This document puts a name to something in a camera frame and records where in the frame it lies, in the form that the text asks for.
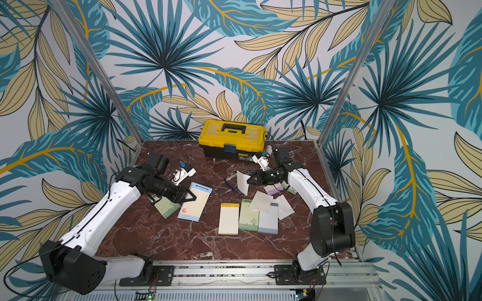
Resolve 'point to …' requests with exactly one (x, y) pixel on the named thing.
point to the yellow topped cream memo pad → (229, 219)
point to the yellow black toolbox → (231, 140)
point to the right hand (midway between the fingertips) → (250, 181)
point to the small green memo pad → (167, 207)
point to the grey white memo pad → (268, 222)
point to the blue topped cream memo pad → (192, 210)
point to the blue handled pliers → (235, 190)
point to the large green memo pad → (248, 219)
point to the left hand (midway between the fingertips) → (191, 200)
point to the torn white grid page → (284, 208)
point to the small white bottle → (268, 150)
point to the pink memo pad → (270, 189)
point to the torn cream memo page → (261, 202)
